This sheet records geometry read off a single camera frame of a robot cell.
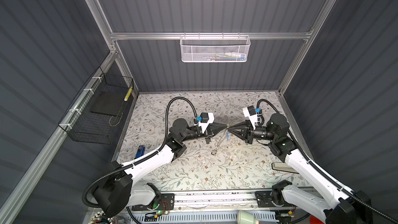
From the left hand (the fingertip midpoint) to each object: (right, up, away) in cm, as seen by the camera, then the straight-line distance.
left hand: (227, 125), depth 64 cm
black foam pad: (-55, +10, +11) cm, 57 cm away
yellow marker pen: (-50, +15, +18) cm, 55 cm away
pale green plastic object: (+7, -38, -1) cm, 39 cm away
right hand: (+2, -3, +2) cm, 4 cm away
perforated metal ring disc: (-4, -13, +8) cm, 16 cm away
